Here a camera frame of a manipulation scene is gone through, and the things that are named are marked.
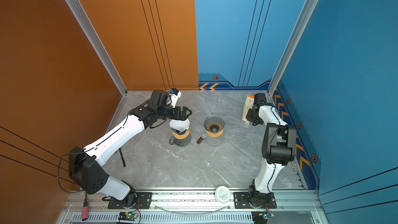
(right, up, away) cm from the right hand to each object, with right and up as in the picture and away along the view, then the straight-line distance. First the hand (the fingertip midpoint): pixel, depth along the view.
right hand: (251, 118), depth 97 cm
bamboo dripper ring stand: (-42, -9, -13) cm, 45 cm away
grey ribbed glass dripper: (-24, -2, -12) cm, 27 cm away
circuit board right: (-4, -42, -27) cm, 50 cm away
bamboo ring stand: (-24, -8, -14) cm, 28 cm away
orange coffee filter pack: (-1, +9, +2) cm, 9 cm away
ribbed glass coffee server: (-44, -13, -9) cm, 46 cm away
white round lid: (-21, -32, -27) cm, 47 cm away
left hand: (-39, +6, -17) cm, 43 cm away
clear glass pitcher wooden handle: (-25, -13, -4) cm, 29 cm away
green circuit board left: (-65, -43, -26) cm, 82 cm away
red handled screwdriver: (-85, -40, -27) cm, 97 cm away
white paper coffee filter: (-42, -3, -10) cm, 43 cm away
